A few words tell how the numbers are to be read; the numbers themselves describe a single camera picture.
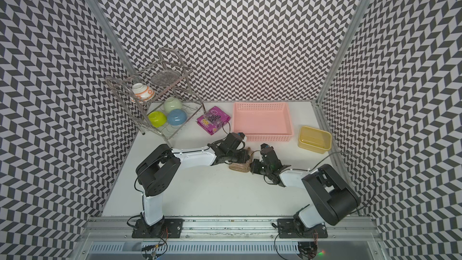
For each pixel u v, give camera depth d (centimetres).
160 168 54
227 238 71
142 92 79
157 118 98
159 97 83
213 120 104
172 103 106
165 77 106
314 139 100
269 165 71
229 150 73
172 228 72
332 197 43
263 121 108
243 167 87
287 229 73
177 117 98
